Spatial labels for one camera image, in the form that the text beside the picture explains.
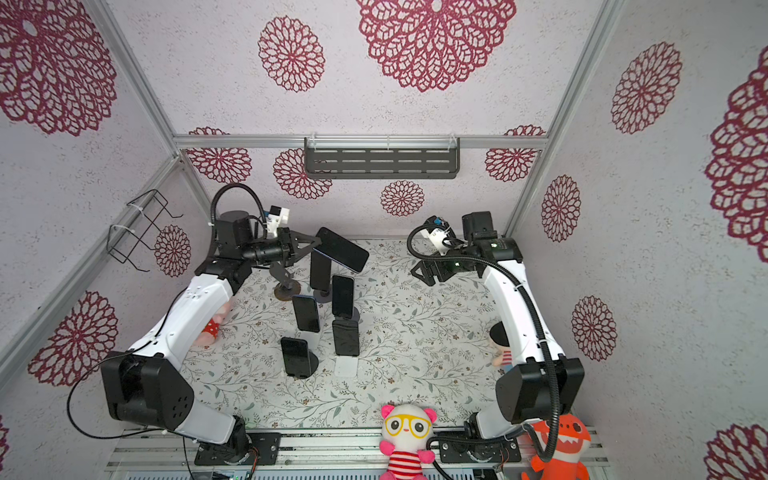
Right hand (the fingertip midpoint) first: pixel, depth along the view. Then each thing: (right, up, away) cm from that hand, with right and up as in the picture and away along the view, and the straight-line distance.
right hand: (428, 259), depth 78 cm
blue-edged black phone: (-35, -16, +10) cm, 40 cm away
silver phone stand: (-34, -25, +14) cm, 44 cm away
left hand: (-28, +3, -4) cm, 28 cm away
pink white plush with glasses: (-6, -41, -8) cm, 43 cm away
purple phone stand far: (-33, -12, +26) cm, 43 cm away
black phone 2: (-24, -25, +19) cm, 39 cm away
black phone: (-32, -4, +17) cm, 36 cm away
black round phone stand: (-32, -30, +10) cm, 45 cm away
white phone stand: (-23, -31, +10) cm, 40 cm away
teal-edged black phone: (-24, -11, +16) cm, 32 cm away
